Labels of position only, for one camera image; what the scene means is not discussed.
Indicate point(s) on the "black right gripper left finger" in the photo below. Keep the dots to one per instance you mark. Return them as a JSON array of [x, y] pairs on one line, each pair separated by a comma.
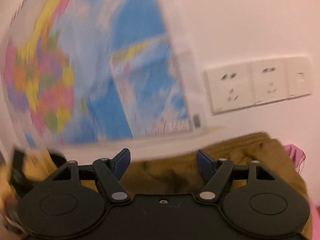
[[98, 182]]

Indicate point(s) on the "white wall socket panel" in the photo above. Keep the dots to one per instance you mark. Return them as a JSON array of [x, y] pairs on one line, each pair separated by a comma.
[[244, 85]]

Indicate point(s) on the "pink bed sheet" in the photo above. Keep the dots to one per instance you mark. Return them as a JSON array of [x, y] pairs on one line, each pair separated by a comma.
[[298, 157]]

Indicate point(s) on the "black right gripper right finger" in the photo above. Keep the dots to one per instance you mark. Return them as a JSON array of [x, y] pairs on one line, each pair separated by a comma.
[[228, 182]]

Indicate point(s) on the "colourful wall map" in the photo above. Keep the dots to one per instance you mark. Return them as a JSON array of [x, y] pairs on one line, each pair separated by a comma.
[[86, 71]]

